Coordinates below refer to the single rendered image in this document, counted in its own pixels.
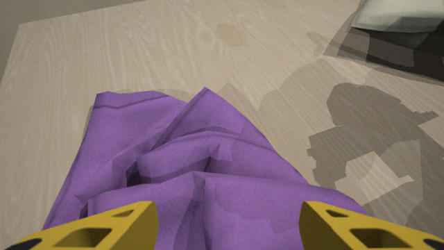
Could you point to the cream pillow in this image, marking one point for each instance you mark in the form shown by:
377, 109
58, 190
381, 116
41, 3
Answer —
414, 24

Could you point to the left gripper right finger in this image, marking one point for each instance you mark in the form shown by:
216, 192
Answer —
326, 227

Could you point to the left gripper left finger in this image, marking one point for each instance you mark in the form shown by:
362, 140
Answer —
131, 227

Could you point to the purple cloth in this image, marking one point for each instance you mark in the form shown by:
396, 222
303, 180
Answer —
217, 182

